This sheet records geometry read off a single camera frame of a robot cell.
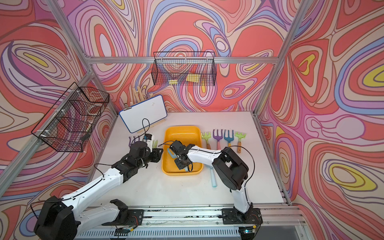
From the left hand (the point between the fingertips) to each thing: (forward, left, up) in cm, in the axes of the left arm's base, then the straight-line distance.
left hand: (161, 150), depth 83 cm
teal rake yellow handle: (+17, -43, -14) cm, 49 cm away
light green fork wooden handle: (-3, +1, +10) cm, 11 cm away
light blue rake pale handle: (-11, -29, -13) cm, 34 cm away
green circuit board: (-36, +16, -14) cm, 42 cm away
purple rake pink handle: (+13, +26, -14) cm, 32 cm away
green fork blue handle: (+3, -6, -11) cm, 13 cm away
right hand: (-3, -12, -14) cm, 19 cm away
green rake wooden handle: (+19, -27, -13) cm, 35 cm away
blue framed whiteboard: (+21, +14, +6) cm, 26 cm away
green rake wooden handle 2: (+19, -51, -13) cm, 56 cm away
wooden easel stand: (+30, +16, +15) cm, 38 cm away
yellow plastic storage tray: (+21, -13, -14) cm, 28 cm away
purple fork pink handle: (+18, -36, -13) cm, 42 cm away
